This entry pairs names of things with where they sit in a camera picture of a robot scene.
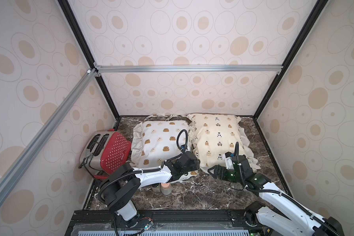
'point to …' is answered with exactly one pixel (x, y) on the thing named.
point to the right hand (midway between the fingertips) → (218, 170)
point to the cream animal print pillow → (213, 135)
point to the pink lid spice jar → (166, 189)
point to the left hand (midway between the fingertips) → (203, 162)
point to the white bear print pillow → (154, 141)
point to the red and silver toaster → (103, 152)
